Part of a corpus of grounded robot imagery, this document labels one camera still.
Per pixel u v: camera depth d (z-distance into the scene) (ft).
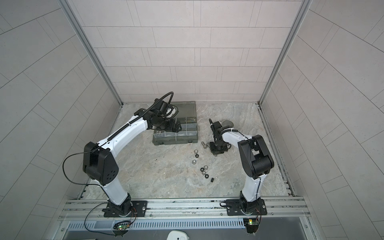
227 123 3.27
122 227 2.10
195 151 2.99
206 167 2.77
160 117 2.35
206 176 2.67
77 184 1.50
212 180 2.63
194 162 2.85
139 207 2.32
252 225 2.23
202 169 2.76
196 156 2.92
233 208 2.33
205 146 3.01
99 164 1.44
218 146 2.59
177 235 2.07
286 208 2.37
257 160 1.58
